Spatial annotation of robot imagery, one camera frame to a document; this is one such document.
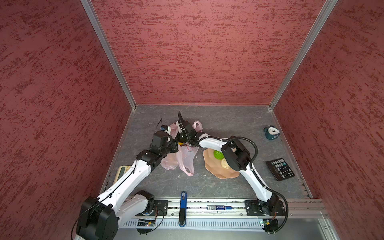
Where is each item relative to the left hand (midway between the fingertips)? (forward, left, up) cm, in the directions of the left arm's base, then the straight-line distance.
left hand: (177, 144), depth 83 cm
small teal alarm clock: (+16, -63, -10) cm, 66 cm away
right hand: (+9, +7, -10) cm, 15 cm away
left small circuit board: (-36, +14, -16) cm, 41 cm away
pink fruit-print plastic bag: (-4, -5, -5) cm, 8 cm away
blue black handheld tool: (-33, -5, -13) cm, 36 cm away
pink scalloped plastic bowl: (-7, -22, -14) cm, 27 cm away
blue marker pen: (-29, -23, -13) cm, 39 cm away
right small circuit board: (-36, -48, -14) cm, 62 cm away
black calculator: (-9, -61, -11) cm, 63 cm away
